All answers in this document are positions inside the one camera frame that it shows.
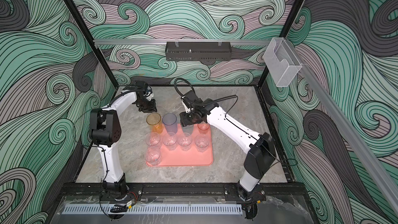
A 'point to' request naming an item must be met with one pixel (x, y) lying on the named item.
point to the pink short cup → (203, 127)
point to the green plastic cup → (187, 130)
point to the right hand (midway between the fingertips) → (183, 121)
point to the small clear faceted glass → (153, 155)
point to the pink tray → (179, 149)
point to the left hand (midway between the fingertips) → (155, 108)
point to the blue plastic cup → (170, 121)
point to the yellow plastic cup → (154, 120)
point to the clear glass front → (169, 140)
